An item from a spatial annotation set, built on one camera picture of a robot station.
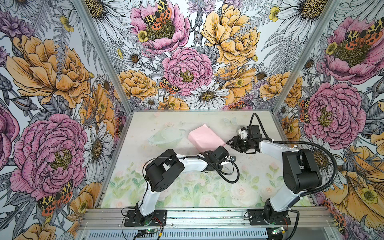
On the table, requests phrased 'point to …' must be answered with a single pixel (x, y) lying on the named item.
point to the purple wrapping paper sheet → (204, 139)
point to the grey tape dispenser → (243, 133)
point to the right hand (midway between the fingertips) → (229, 147)
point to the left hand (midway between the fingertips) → (215, 159)
